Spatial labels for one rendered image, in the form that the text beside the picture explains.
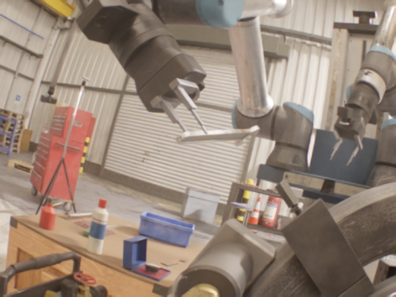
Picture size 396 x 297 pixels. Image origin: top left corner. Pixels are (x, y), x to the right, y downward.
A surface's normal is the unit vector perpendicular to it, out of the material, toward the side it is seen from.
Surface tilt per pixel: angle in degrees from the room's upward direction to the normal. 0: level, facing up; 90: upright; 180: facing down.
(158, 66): 99
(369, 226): 90
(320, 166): 90
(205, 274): 90
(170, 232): 90
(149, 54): 107
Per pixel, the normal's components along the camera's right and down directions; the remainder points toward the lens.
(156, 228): -0.01, -0.05
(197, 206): 0.20, 0.00
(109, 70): -0.30, -0.13
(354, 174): -0.61, -0.20
